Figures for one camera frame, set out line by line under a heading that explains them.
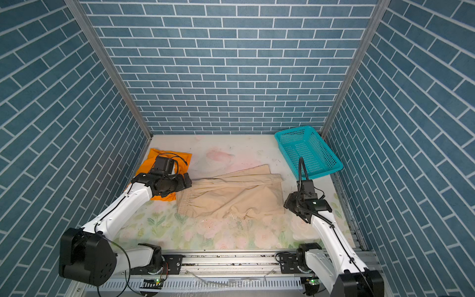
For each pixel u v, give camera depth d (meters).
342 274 0.41
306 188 0.64
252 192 0.92
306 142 1.18
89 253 0.40
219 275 0.73
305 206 0.59
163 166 0.66
